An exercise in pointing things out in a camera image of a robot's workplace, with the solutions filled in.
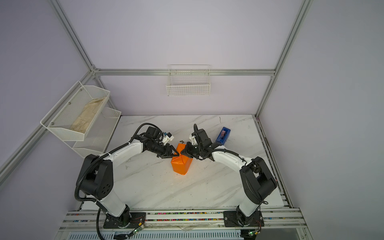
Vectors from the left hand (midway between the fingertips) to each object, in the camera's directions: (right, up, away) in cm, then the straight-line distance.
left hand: (176, 156), depth 84 cm
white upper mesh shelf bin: (-51, +22, -9) cm, 57 cm away
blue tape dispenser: (+30, +11, +17) cm, 36 cm away
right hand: (+2, +2, -1) cm, 3 cm away
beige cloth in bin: (-47, +24, -4) cm, 53 cm away
